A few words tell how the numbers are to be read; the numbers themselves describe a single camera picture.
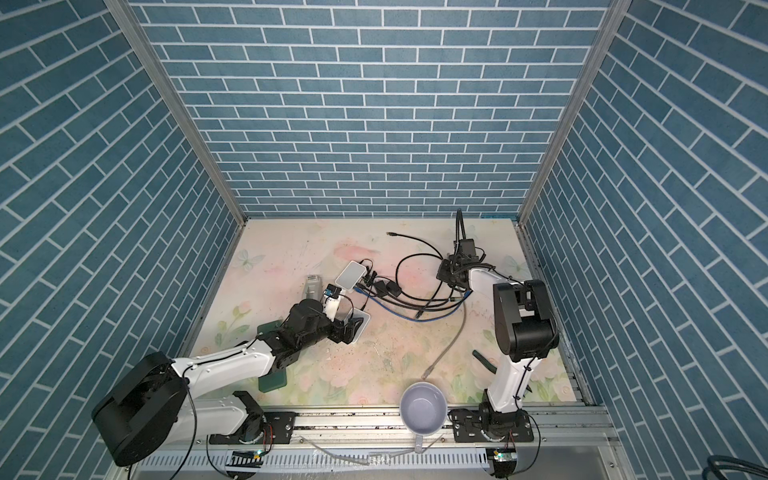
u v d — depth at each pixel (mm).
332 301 753
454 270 767
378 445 724
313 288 980
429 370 840
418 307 955
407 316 937
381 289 971
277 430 732
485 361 844
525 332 502
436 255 1071
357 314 938
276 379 795
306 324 659
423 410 772
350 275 1018
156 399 417
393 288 990
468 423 740
